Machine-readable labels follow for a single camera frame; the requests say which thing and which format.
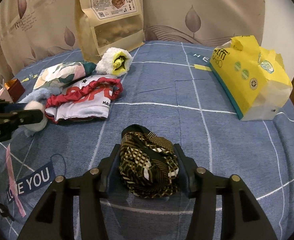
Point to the yellow tissue pack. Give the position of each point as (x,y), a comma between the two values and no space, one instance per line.
(247,80)

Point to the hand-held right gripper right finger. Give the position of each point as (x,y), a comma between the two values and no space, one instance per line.
(187,180)

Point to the gold and red tin box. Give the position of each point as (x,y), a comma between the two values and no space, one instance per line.
(15,91)

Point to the white fluffy roll yellow inside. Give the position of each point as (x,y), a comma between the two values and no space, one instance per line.
(105,62)

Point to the white plush ball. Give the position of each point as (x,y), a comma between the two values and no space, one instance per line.
(38,128)

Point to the kraft paper snack bag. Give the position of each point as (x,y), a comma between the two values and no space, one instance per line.
(107,30)

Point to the green floral cloth pouch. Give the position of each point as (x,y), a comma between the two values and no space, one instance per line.
(62,72)

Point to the white printed cloth red trim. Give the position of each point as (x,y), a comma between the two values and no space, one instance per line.
(87,105)

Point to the blue checked bedsheet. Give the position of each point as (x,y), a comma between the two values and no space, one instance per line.
(212,142)

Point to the beige leaf print curtain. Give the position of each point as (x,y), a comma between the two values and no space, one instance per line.
(174,10)

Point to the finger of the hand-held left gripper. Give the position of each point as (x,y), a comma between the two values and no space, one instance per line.
(18,107)
(29,117)

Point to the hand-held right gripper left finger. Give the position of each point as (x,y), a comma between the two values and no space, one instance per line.
(112,177)

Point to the light blue fluffy towel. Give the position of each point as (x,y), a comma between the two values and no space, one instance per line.
(41,93)

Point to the black and gold patterned cloth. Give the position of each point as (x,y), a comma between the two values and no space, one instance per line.
(147,165)

